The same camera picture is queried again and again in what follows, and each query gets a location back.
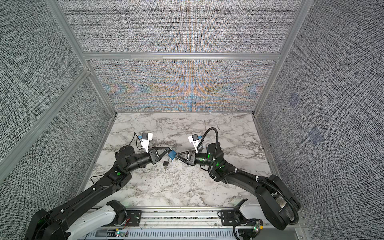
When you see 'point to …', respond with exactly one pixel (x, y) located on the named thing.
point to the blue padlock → (172, 154)
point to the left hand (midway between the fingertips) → (169, 150)
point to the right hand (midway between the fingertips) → (176, 156)
